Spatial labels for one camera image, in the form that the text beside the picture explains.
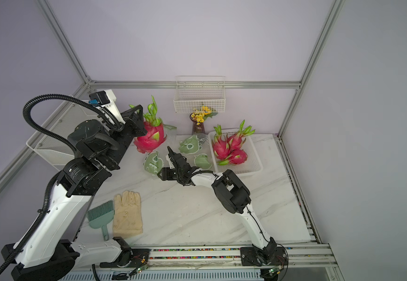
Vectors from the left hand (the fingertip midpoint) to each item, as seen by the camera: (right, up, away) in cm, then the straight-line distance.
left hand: (140, 110), depth 53 cm
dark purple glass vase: (+14, +1, +52) cm, 54 cm away
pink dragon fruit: (+38, -7, +51) cm, 64 cm away
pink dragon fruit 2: (+37, -16, +45) cm, 60 cm away
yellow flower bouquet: (+17, +7, +44) cm, 48 cm away
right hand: (-4, -26, +41) cm, 49 cm away
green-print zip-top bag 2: (+14, -11, +48) cm, 52 cm away
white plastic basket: (+47, -20, +46) cm, 69 cm away
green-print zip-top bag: (-8, -18, +40) cm, 44 cm away
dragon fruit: (+29, -8, +46) cm, 55 cm away
